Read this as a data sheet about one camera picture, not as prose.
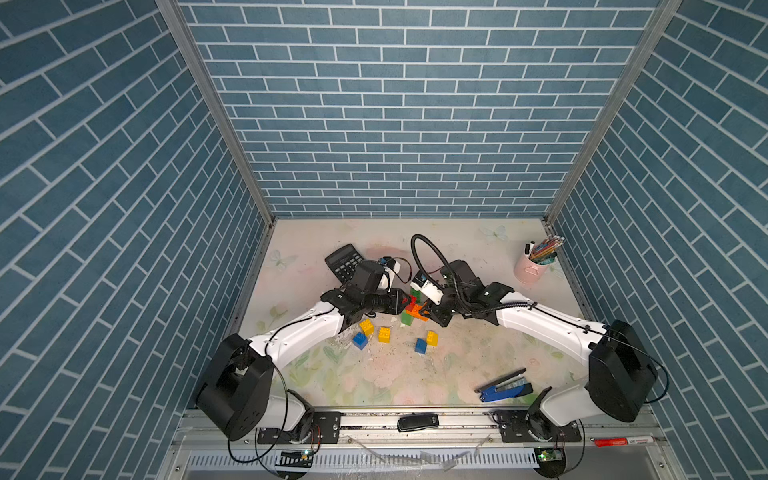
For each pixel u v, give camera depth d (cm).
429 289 74
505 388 77
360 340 86
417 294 75
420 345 87
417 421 73
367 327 89
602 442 72
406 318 91
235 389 41
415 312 84
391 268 77
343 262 105
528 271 96
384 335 87
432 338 87
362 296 64
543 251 94
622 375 43
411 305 83
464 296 64
